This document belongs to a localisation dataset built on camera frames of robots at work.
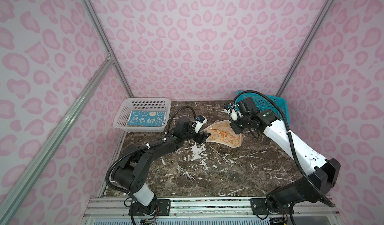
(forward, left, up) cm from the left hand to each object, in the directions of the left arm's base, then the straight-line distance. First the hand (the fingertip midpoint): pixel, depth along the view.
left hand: (207, 128), depth 86 cm
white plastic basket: (+28, +42, -8) cm, 51 cm away
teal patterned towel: (+17, +45, -12) cm, 49 cm away
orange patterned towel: (+4, -10, -12) cm, 16 cm away
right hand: (-2, -14, +9) cm, 16 cm away
